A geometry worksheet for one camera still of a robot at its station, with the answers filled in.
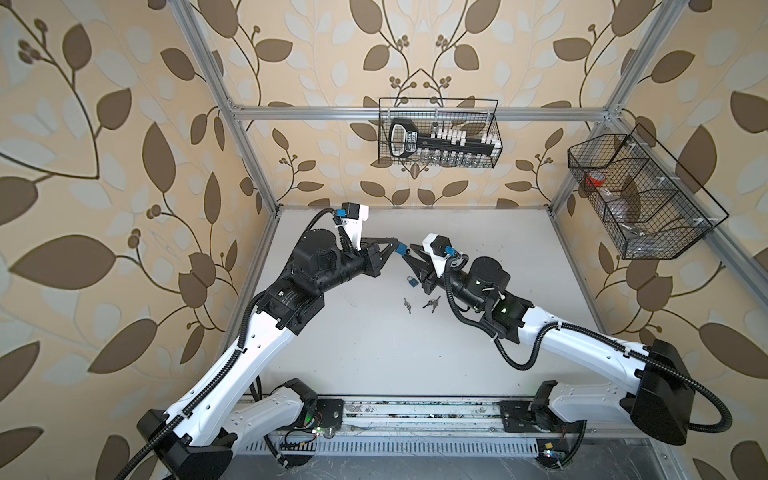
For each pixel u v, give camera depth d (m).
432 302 0.94
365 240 0.56
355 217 0.56
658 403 0.39
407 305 0.94
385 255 0.62
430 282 0.60
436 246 0.56
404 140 0.85
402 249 0.65
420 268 0.62
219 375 0.40
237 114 0.93
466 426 0.74
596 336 0.46
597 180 0.89
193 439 0.37
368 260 0.55
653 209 0.72
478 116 0.91
